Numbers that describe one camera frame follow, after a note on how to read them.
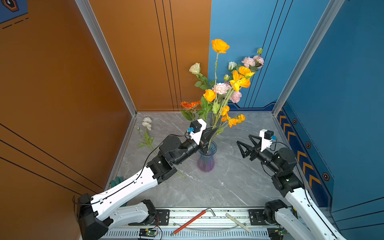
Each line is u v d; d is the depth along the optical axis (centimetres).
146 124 105
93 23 74
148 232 71
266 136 60
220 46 45
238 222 72
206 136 53
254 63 82
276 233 71
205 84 94
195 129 48
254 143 72
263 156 63
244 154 63
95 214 38
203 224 73
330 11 71
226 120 65
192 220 72
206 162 90
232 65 91
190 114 71
